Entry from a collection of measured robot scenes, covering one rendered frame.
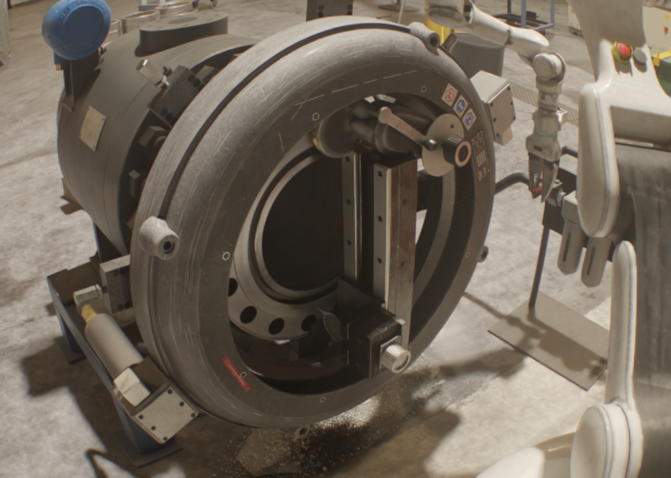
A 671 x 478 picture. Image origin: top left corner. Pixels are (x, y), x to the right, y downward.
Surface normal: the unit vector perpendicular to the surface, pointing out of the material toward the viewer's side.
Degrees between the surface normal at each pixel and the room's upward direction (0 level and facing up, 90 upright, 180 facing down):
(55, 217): 0
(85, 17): 90
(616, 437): 23
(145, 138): 44
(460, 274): 90
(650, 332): 49
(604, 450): 73
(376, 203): 92
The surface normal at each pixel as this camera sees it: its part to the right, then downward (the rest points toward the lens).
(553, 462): -0.06, 0.17
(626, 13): -0.06, 0.37
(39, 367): 0.00, -0.87
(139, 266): -0.74, 0.10
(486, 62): 0.09, 0.57
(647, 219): -0.07, -0.19
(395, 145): 0.64, 0.39
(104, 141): -0.69, -0.11
